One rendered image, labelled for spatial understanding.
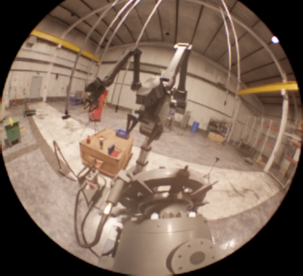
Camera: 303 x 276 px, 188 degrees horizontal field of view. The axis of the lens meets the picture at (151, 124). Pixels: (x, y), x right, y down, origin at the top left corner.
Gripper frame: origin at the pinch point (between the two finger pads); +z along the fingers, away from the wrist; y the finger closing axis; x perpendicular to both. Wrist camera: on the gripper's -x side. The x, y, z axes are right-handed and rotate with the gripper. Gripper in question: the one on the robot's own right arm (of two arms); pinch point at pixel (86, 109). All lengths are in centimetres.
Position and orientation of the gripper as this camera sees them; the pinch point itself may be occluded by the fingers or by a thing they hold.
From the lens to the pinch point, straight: 68.0
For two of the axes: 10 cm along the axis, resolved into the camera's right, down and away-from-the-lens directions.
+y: 8.5, 3.3, -4.1
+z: -4.5, 8.6, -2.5
